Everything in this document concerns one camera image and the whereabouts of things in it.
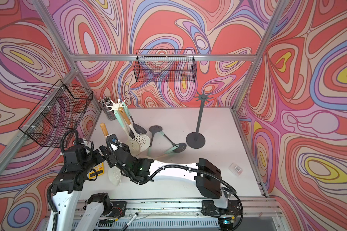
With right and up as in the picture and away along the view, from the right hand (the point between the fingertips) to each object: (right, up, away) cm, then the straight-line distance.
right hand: (110, 150), depth 68 cm
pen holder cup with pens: (-19, +28, +33) cm, 47 cm away
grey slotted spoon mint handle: (+15, +8, +36) cm, 40 cm away
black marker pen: (+10, -35, +3) cm, 36 cm away
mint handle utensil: (+36, -3, +28) cm, 46 cm away
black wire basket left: (-33, +19, +11) cm, 40 cm away
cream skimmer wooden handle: (+12, +1, +19) cm, 23 cm away
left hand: (-7, -2, +5) cm, 9 cm away
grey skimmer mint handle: (+7, +9, +25) cm, 27 cm away
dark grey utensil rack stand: (+46, 0, +33) cm, 57 cm away
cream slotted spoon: (-1, -13, +6) cm, 14 cm away
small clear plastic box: (+67, -15, +17) cm, 71 cm away
